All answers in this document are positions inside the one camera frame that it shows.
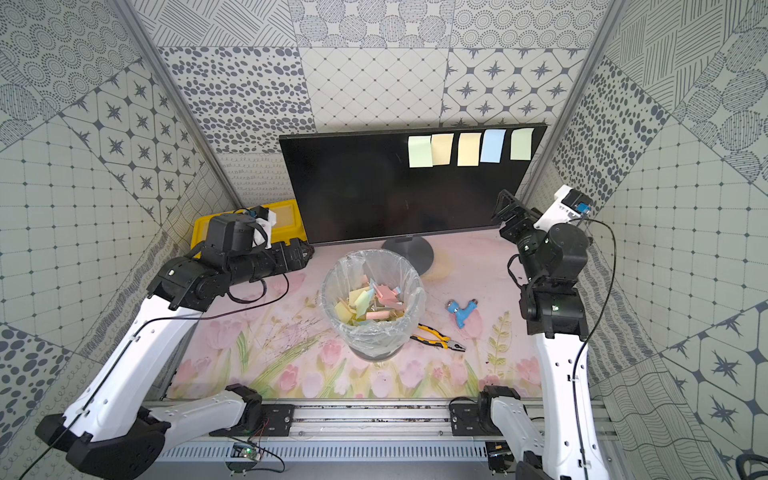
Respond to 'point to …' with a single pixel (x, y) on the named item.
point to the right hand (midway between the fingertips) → (513, 204)
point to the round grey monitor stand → (415, 248)
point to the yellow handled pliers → (445, 342)
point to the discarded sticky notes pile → (370, 303)
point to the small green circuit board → (246, 451)
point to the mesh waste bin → (377, 357)
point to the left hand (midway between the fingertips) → (294, 244)
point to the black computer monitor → (379, 185)
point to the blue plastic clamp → (462, 314)
